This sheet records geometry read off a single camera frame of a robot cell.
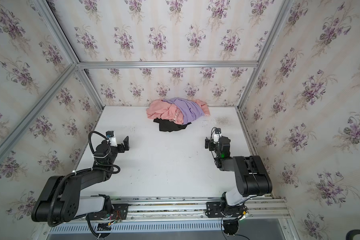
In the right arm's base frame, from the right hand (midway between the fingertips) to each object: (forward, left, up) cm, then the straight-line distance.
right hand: (213, 137), depth 94 cm
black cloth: (+13, +31, -3) cm, 34 cm away
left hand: (-1, +58, +6) cm, 58 cm away
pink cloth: (+24, +32, +2) cm, 40 cm away
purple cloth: (+24, +15, +2) cm, 28 cm away
